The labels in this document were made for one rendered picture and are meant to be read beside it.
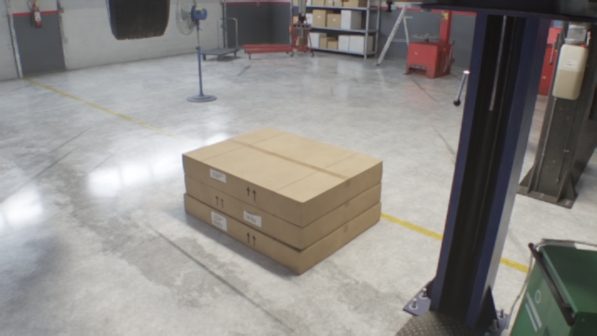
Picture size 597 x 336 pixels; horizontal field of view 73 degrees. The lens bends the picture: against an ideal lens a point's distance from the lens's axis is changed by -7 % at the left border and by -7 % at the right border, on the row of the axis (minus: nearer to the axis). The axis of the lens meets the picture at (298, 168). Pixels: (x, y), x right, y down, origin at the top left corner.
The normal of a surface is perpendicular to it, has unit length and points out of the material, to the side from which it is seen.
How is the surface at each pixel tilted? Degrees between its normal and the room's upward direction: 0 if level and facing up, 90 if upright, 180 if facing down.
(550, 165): 90
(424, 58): 90
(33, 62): 90
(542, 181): 90
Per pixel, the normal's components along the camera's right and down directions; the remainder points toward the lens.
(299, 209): -0.64, 0.26
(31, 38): 0.75, 0.26
